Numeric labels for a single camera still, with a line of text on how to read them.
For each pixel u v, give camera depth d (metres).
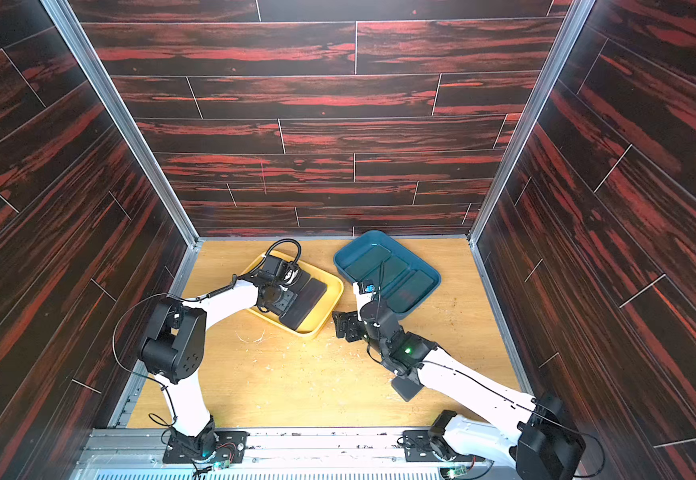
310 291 1.01
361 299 0.67
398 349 0.57
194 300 0.55
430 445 0.65
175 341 0.50
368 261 1.10
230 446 0.73
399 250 1.11
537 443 0.39
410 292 0.97
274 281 0.78
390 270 1.08
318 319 0.95
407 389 0.82
